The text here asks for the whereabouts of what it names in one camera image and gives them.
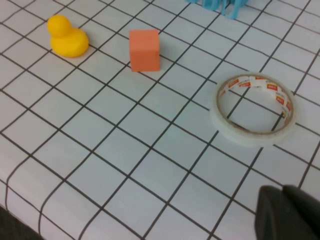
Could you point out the yellow rubber duck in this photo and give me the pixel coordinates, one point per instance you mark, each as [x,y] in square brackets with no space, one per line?
[65,40]

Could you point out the white tape roll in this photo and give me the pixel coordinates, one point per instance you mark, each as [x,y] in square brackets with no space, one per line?
[261,82]

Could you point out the orange foam cube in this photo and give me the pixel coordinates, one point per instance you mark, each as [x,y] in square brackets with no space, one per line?
[144,50]

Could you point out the blue tube rack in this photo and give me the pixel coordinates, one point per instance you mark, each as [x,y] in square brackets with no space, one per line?
[228,8]

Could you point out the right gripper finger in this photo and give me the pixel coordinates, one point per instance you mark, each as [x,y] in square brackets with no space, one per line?
[286,214]

